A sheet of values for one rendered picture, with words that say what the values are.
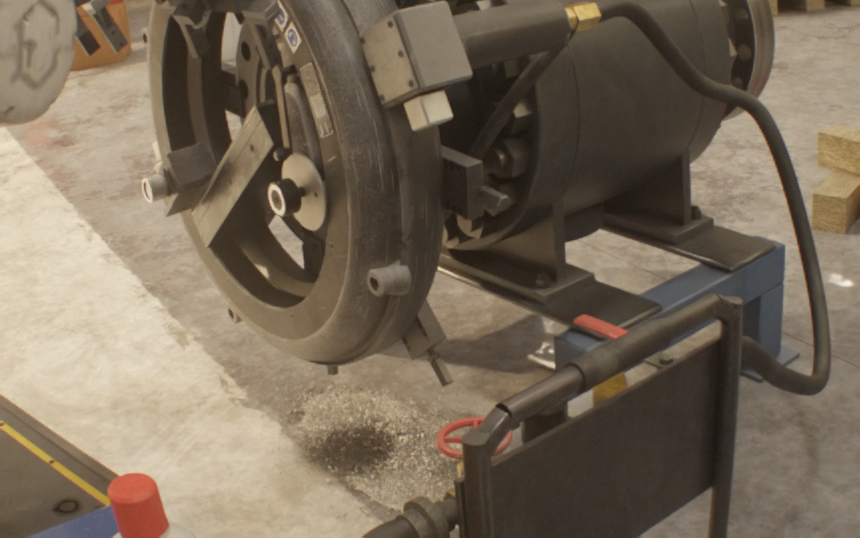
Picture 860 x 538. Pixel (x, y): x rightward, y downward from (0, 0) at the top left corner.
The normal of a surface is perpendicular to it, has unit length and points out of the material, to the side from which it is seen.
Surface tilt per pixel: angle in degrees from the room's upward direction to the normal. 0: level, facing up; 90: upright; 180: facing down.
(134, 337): 0
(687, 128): 113
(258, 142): 90
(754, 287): 90
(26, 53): 95
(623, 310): 0
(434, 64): 68
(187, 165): 52
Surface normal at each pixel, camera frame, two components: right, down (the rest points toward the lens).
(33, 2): 0.95, 0.10
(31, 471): -0.10, -0.93
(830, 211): -0.62, 0.34
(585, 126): 0.61, 0.36
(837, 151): -0.78, 0.29
